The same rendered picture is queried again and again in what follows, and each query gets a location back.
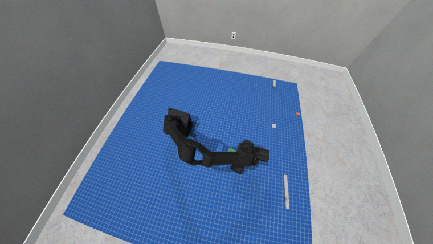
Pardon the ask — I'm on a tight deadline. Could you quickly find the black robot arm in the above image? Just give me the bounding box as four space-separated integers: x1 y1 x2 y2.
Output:
163 115 270 168

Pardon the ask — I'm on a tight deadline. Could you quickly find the grey flat bar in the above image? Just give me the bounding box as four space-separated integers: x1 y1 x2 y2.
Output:
283 175 289 209

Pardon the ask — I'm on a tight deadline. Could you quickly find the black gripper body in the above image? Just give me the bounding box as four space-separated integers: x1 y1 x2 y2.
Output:
231 140 254 174

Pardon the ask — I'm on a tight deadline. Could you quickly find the blue grid work mat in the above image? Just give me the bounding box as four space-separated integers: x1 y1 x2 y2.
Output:
63 61 312 244

